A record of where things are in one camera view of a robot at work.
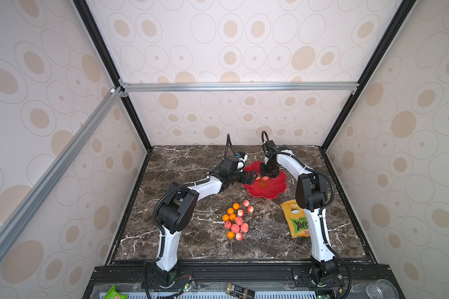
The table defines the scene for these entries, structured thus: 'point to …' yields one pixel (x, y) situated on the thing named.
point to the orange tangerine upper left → (230, 210)
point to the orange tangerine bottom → (230, 235)
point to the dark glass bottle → (239, 291)
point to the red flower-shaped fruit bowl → (269, 189)
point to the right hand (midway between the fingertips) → (271, 174)
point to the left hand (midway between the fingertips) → (256, 172)
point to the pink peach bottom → (239, 236)
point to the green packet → (112, 293)
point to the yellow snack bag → (297, 219)
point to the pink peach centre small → (241, 212)
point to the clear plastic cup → (382, 289)
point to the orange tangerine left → (226, 217)
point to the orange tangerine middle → (232, 216)
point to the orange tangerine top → (236, 205)
